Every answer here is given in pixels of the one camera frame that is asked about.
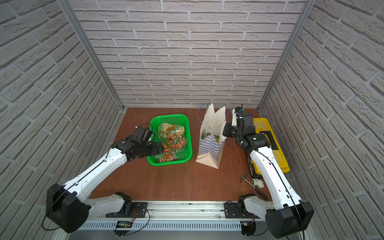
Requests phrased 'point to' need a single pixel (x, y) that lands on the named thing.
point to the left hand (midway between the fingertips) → (155, 145)
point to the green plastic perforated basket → (183, 124)
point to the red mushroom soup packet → (173, 144)
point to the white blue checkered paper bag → (212, 138)
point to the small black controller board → (124, 224)
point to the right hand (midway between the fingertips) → (228, 126)
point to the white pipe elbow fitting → (258, 182)
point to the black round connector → (248, 228)
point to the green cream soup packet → (175, 152)
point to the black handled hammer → (243, 177)
